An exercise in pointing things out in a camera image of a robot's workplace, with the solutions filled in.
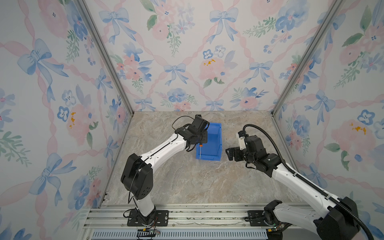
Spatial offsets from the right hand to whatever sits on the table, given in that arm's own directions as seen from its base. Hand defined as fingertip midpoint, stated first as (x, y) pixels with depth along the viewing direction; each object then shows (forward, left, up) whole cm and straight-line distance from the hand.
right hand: (233, 148), depth 82 cm
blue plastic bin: (+7, +10, -14) cm, 18 cm away
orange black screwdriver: (+2, +18, 0) cm, 18 cm away
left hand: (+7, +16, +3) cm, 17 cm away
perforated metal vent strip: (-38, +26, -16) cm, 49 cm away
